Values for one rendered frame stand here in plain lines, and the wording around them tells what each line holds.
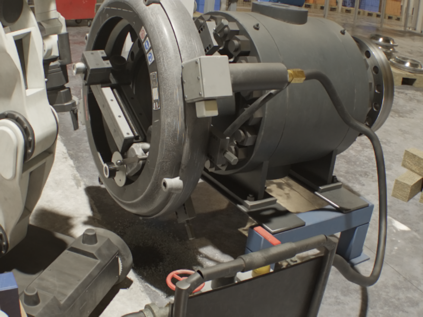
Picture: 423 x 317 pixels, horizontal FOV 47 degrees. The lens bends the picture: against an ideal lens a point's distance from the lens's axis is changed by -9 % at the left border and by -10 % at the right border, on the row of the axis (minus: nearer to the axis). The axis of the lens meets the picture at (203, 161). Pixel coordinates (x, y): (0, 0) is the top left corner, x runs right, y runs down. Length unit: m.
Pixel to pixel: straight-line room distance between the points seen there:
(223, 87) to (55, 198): 1.26
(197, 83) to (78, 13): 5.81
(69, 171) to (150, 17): 1.33
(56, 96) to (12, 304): 0.83
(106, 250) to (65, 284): 0.22
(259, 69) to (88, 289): 0.77
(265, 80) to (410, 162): 1.67
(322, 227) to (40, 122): 1.04
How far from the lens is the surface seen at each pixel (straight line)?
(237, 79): 1.33
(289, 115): 1.68
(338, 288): 1.94
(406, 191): 2.75
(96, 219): 2.19
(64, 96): 1.52
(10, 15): 1.33
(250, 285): 1.02
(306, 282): 1.14
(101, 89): 1.72
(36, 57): 1.35
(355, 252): 2.11
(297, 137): 1.76
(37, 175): 1.46
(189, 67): 1.30
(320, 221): 1.83
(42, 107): 1.34
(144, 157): 1.52
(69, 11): 6.98
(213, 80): 1.27
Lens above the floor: 1.08
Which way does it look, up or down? 23 degrees down
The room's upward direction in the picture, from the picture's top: 6 degrees clockwise
